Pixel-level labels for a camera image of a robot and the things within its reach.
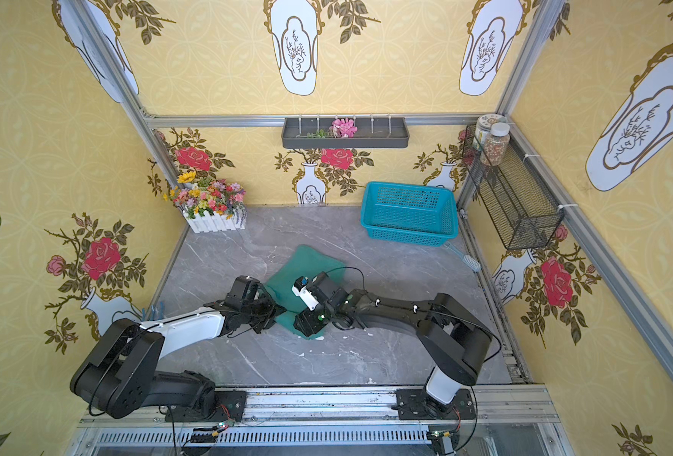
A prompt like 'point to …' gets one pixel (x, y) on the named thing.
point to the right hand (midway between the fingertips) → (307, 310)
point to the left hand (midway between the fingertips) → (278, 307)
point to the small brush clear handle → (470, 260)
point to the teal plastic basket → (409, 214)
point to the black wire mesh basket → (523, 207)
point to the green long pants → (308, 262)
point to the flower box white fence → (209, 205)
